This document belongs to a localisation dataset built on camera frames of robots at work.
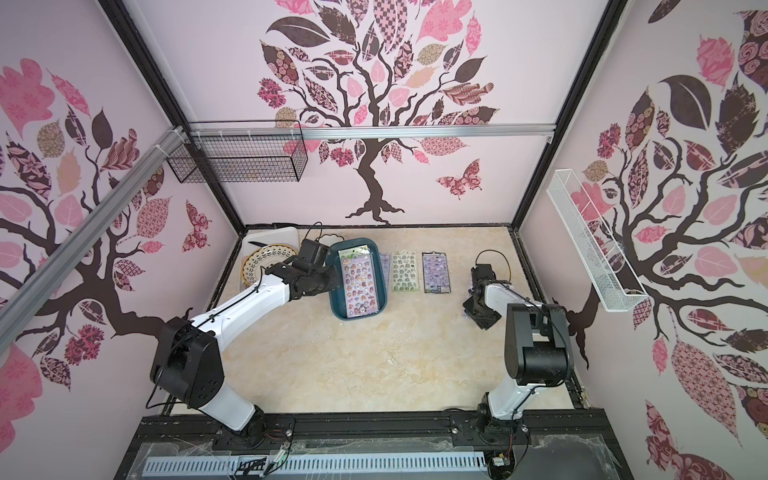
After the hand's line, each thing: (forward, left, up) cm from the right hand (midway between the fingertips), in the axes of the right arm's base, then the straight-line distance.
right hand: (474, 318), depth 94 cm
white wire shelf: (-9, -23, +31) cm, 40 cm away
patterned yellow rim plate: (+22, +77, +3) cm, 80 cm away
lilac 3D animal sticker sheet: (+7, +37, +14) cm, 40 cm away
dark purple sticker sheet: (+19, +11, -1) cm, 22 cm away
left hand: (+6, +44, +13) cm, 46 cm away
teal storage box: (+2, +43, +11) cm, 45 cm away
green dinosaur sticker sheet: (+20, +22, 0) cm, 29 cm away
